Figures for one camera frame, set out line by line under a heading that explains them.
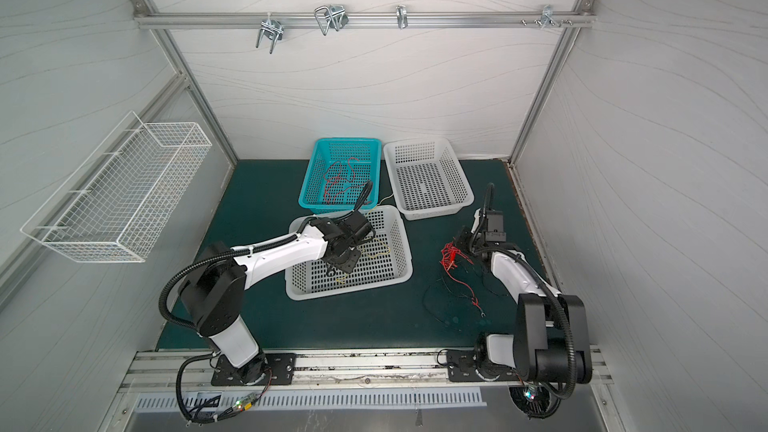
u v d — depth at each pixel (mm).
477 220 837
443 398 704
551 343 420
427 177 1148
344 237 640
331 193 1111
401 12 718
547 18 768
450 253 865
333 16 764
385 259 931
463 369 733
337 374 734
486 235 698
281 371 733
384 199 984
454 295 848
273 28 788
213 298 449
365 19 766
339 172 1185
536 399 718
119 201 687
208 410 685
